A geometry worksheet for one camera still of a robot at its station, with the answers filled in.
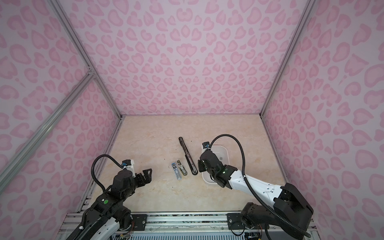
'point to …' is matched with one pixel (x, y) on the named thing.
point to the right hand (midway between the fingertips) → (200, 157)
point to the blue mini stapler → (178, 174)
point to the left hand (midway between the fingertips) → (145, 170)
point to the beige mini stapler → (181, 167)
